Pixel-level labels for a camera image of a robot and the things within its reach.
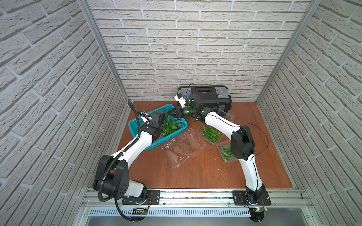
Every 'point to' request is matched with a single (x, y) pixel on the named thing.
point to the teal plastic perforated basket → (179, 117)
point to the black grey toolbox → (209, 96)
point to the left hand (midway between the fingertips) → (154, 117)
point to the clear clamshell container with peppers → (179, 148)
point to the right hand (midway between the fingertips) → (170, 112)
